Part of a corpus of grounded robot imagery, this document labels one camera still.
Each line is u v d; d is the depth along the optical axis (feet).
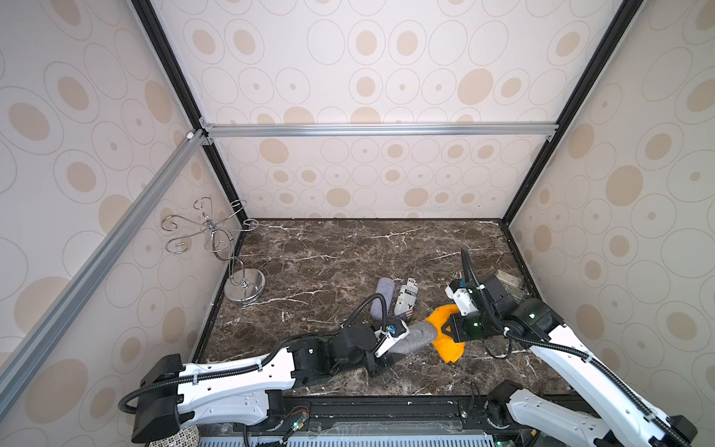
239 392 1.52
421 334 2.30
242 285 3.19
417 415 2.45
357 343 1.67
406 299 3.03
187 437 2.29
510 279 3.18
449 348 2.25
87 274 1.74
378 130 3.04
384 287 3.17
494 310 1.75
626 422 1.29
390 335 1.90
